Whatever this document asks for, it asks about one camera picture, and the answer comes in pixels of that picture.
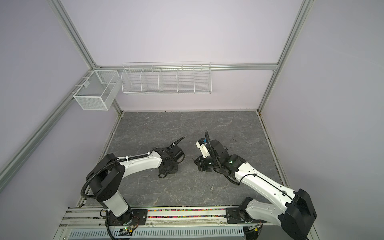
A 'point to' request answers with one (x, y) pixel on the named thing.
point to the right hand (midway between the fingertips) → (195, 162)
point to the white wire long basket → (166, 78)
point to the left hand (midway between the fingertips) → (172, 172)
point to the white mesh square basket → (100, 91)
